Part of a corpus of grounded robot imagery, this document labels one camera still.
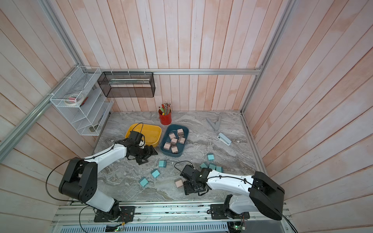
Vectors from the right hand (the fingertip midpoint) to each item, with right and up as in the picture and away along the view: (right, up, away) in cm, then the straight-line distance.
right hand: (189, 188), depth 82 cm
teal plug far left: (-27, +3, 0) cm, 27 cm away
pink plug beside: (-6, +31, +19) cm, 37 cm away
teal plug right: (+14, +11, +7) cm, 19 cm away
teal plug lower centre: (-21, +7, +4) cm, 22 cm away
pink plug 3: (-10, +20, +14) cm, 26 cm away
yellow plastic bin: (-27, +30, +24) cm, 47 cm away
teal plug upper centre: (-17, +13, +7) cm, 22 cm away
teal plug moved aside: (+14, +16, +11) cm, 24 cm away
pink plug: (-10, +26, +18) cm, 33 cm away
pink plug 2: (-15, +22, +16) cm, 31 cm away
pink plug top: (-5, +26, +18) cm, 32 cm away
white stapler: (+25, +28, +19) cm, 42 cm away
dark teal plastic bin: (-12, +34, +22) cm, 42 cm away
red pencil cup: (-17, +45, +21) cm, 53 cm away
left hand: (-22, +16, +7) cm, 28 cm away
